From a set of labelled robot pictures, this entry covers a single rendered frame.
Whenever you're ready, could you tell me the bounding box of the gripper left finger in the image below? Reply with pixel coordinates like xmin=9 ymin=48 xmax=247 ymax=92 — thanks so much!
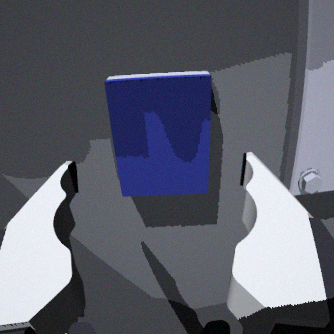
xmin=0 ymin=161 xmax=86 ymax=334

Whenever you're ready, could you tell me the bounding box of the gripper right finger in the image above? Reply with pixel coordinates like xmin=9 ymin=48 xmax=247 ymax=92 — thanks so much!
xmin=226 ymin=152 xmax=334 ymax=334

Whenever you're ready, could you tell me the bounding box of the dark blue rectangular block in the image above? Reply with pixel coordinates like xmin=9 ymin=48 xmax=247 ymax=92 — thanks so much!
xmin=104 ymin=71 xmax=211 ymax=197

